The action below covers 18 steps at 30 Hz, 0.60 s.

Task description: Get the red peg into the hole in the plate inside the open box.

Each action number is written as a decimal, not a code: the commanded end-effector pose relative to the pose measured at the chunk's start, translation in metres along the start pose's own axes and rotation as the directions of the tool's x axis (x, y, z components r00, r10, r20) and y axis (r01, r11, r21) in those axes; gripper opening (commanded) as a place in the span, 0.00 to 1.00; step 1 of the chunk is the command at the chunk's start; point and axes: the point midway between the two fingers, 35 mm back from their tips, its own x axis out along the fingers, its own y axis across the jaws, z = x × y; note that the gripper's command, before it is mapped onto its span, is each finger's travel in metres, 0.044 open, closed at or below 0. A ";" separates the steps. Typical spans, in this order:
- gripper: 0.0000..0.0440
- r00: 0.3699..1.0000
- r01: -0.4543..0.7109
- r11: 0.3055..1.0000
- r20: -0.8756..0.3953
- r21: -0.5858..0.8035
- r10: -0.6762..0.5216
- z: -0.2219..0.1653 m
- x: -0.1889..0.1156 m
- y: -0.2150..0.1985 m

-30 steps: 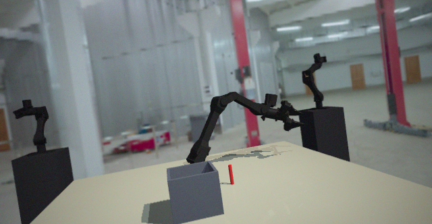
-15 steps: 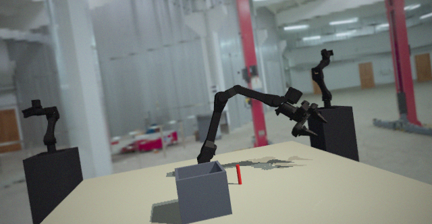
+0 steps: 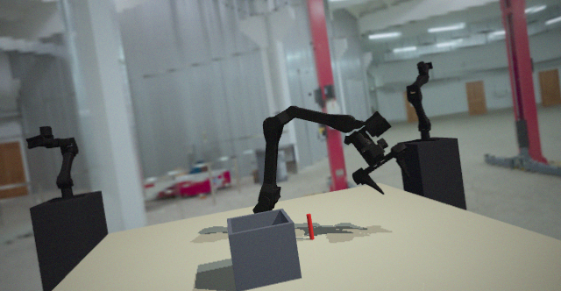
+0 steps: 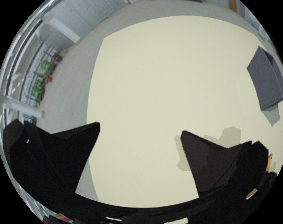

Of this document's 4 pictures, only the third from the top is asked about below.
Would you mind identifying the red peg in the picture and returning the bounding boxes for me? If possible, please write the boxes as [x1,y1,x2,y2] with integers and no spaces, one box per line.
[307,214,314,239]

